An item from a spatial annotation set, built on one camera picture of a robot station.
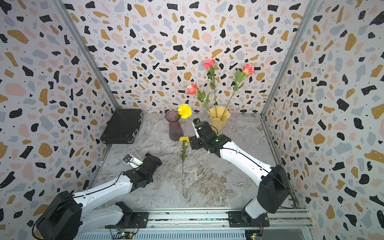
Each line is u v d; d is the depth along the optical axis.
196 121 0.72
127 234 0.70
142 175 0.65
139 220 0.73
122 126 1.09
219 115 1.00
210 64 0.88
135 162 0.74
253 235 0.70
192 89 0.82
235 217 0.75
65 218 0.40
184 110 0.78
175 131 1.09
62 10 0.70
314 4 0.70
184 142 1.01
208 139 0.60
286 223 0.75
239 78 0.88
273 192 0.42
